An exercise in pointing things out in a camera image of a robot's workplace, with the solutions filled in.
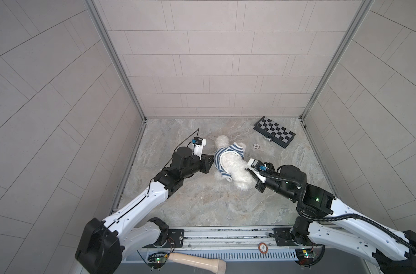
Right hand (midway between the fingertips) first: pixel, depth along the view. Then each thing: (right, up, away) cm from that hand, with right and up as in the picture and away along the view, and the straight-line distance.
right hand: (245, 168), depth 65 cm
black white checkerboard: (+27, +13, +40) cm, 50 cm away
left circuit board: (-34, -35, 0) cm, 49 cm away
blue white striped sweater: (-4, +8, +4) cm, 9 cm away
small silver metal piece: (+21, +9, +38) cm, 44 cm away
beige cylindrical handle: (-12, -36, -2) cm, 38 cm away
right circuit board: (+25, -36, +3) cm, 44 cm away
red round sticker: (+8, -33, +4) cm, 35 cm away
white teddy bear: (-4, +2, 0) cm, 5 cm away
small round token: (+13, +5, +37) cm, 40 cm away
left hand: (-10, +3, +9) cm, 13 cm away
